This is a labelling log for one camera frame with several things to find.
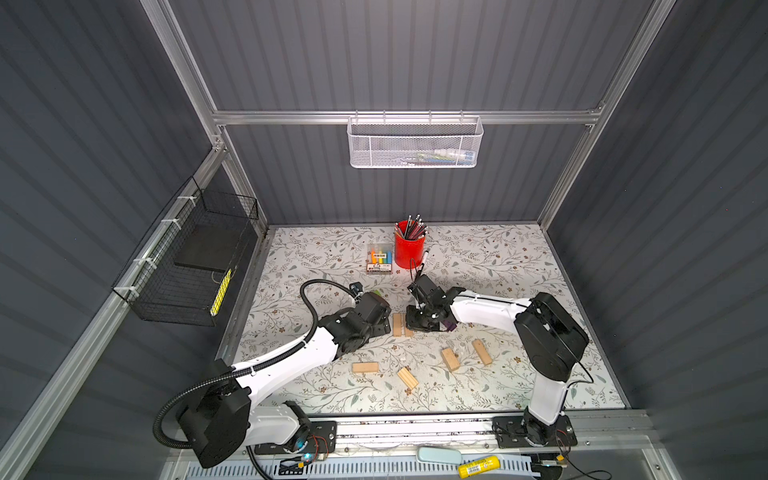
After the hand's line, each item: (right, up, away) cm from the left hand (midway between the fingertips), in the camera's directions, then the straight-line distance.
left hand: (377, 319), depth 84 cm
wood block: (+9, -6, +7) cm, 13 cm away
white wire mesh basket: (+14, +65, +40) cm, 78 cm away
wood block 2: (+6, -5, +8) cm, 11 cm away
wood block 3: (-3, -14, +1) cm, 14 cm away
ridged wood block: (+9, -16, -2) cm, 18 cm away
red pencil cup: (+10, +23, +14) cm, 28 cm away
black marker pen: (+16, +16, +24) cm, 33 cm away
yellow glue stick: (+24, -30, -16) cm, 42 cm away
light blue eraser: (+15, -29, -14) cm, 36 cm away
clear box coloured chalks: (0, +17, +24) cm, 30 cm away
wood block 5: (+31, -10, +3) cm, 33 cm away
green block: (0, +5, +18) cm, 18 cm away
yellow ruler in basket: (-35, +7, -18) cm, 40 cm away
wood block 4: (+21, -11, +1) cm, 24 cm away
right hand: (+10, -4, +8) cm, 13 cm away
